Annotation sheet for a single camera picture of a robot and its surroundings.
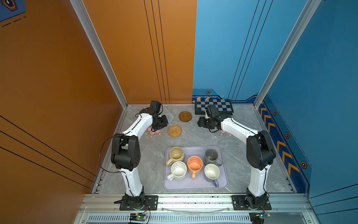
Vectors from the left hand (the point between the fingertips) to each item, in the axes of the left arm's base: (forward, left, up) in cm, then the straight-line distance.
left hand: (167, 122), depth 95 cm
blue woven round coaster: (+14, 0, -11) cm, 18 cm away
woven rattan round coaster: (0, -5, -10) cm, 11 cm away
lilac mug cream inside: (-30, -29, -10) cm, 42 cm away
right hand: (+1, -24, -1) cm, 24 cm away
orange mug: (-26, -19, -9) cm, 33 cm away
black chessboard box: (+24, -45, -8) cm, 52 cm away
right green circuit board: (-51, -50, -12) cm, 73 cm away
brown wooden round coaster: (+15, -12, -11) cm, 22 cm away
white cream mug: (-29, -9, -10) cm, 32 cm away
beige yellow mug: (-19, -7, -9) cm, 22 cm away
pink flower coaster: (-2, +13, -11) cm, 17 cm away
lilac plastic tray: (-35, -22, -12) cm, 43 cm away
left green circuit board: (-52, +11, -11) cm, 55 cm away
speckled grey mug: (-23, -28, -2) cm, 36 cm away
